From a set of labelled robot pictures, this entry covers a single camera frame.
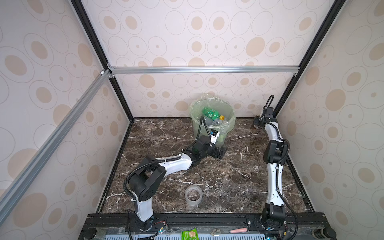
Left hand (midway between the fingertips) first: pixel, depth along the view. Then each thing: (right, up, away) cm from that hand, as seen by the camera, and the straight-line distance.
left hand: (225, 143), depth 83 cm
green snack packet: (-19, -41, -15) cm, 48 cm away
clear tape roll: (-18, -32, -4) cm, 36 cm away
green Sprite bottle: (-5, +18, +12) cm, 22 cm away
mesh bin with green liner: (-13, +10, -9) cm, 19 cm away
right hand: (+33, +17, +32) cm, 49 cm away
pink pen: (+4, -41, -11) cm, 43 cm away
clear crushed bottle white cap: (-4, +12, -1) cm, 12 cm away
